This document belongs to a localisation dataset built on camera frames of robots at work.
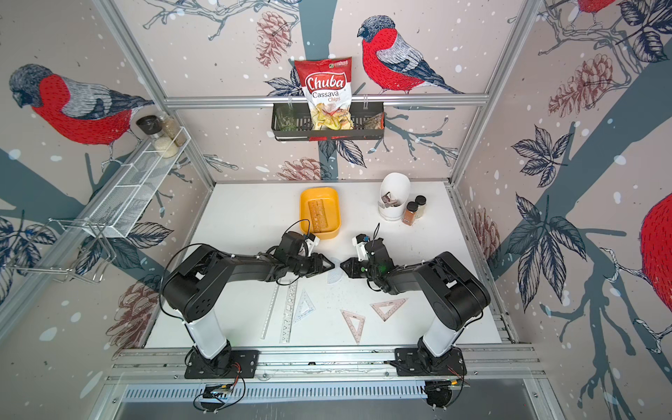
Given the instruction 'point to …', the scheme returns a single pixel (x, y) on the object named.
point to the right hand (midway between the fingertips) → (341, 264)
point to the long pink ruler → (315, 215)
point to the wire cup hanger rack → (75, 247)
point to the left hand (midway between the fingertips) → (334, 264)
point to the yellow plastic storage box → (329, 209)
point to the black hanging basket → (292, 122)
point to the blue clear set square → (299, 313)
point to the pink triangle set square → (357, 332)
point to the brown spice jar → (409, 213)
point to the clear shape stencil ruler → (288, 316)
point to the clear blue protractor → (334, 275)
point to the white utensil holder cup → (395, 192)
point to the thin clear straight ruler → (269, 311)
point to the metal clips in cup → (387, 201)
